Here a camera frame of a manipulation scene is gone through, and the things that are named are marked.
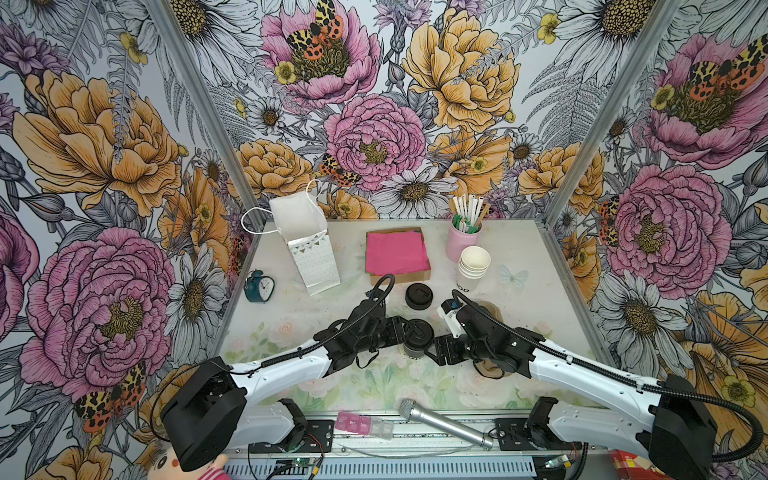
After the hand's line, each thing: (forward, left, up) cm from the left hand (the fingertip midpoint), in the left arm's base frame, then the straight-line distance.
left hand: (407, 337), depth 81 cm
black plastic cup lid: (0, -3, +2) cm, 4 cm away
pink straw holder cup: (+32, -19, +7) cm, 38 cm away
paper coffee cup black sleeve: (-2, -2, -6) cm, 7 cm away
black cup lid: (+16, -5, -6) cm, 18 cm away
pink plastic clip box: (-19, +11, -8) cm, 24 cm away
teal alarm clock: (+18, +46, -3) cm, 49 cm away
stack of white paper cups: (+23, -21, +2) cm, 31 cm away
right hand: (-5, -8, -1) cm, 9 cm away
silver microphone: (-17, 0, -6) cm, 18 cm away
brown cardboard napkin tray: (+24, -2, -6) cm, 24 cm away
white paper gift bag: (+35, +33, +9) cm, 49 cm away
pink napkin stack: (+35, +2, -6) cm, 35 cm away
